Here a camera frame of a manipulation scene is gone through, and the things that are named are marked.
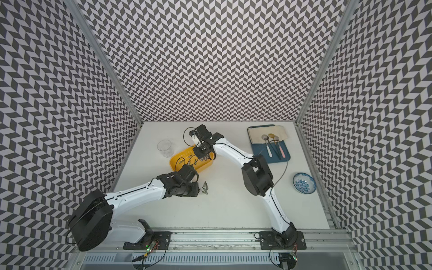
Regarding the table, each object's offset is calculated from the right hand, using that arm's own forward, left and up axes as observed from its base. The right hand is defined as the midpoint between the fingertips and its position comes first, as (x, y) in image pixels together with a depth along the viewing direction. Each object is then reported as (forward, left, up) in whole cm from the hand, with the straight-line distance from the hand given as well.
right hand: (199, 153), depth 93 cm
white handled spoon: (+17, -41, -7) cm, 45 cm away
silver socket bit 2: (-19, -3, -10) cm, 21 cm away
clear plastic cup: (+8, +23, -5) cm, 25 cm away
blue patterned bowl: (-15, -57, -8) cm, 59 cm away
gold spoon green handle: (+20, -46, -9) cm, 51 cm away
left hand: (-20, +1, -6) cm, 21 cm away
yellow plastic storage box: (+1, +8, -7) cm, 10 cm away
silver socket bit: (-15, -3, -8) cm, 18 cm away
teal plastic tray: (+7, -44, -9) cm, 46 cm away
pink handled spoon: (+17, -48, -8) cm, 51 cm away
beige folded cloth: (+18, -34, -5) cm, 39 cm away
